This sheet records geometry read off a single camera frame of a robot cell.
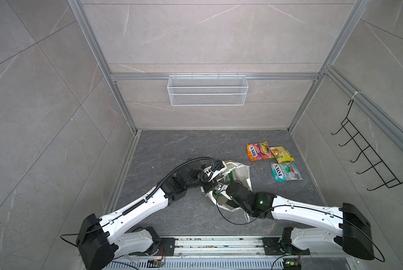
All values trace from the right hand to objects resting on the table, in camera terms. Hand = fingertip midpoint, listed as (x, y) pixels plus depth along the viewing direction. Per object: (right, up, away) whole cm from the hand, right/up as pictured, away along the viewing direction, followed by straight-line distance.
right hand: (228, 186), depth 80 cm
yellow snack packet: (+36, +14, +20) cm, 44 cm away
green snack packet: (+35, +5, +15) cm, 38 cm away
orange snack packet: (+22, +16, +25) cm, 37 cm away
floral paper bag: (+4, +7, +2) cm, 8 cm away
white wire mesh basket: (-13, +53, +20) cm, 58 cm away
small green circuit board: (+25, -30, -10) cm, 41 cm away
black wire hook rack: (+55, +9, -21) cm, 59 cm away
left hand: (-4, +9, -9) cm, 14 cm away
